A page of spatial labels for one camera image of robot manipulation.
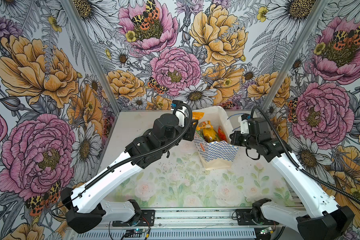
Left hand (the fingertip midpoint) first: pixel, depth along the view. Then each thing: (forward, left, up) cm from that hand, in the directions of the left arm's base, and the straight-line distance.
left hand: (193, 126), depth 62 cm
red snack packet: (+14, -19, -25) cm, 34 cm away
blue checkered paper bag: (0, -14, -25) cm, 28 cm away
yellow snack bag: (+12, -11, -22) cm, 27 cm away
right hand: (+2, -19, -15) cm, 24 cm away
